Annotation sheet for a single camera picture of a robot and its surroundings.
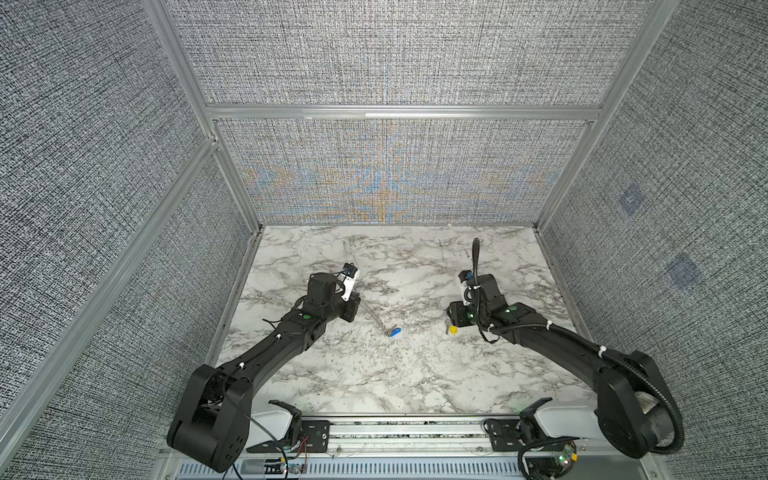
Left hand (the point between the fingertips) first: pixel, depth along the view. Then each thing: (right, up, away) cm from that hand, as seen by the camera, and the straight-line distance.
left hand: (356, 294), depth 87 cm
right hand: (+29, -4, +2) cm, 29 cm away
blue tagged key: (+12, -12, +5) cm, 17 cm away
